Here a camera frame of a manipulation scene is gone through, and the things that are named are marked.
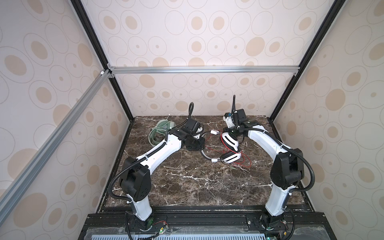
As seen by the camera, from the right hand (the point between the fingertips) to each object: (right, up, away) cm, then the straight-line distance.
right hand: (224, 132), depth 92 cm
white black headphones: (-1, -9, -22) cm, 24 cm away
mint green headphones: (-43, +7, +13) cm, 46 cm away
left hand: (-10, -7, -12) cm, 17 cm away
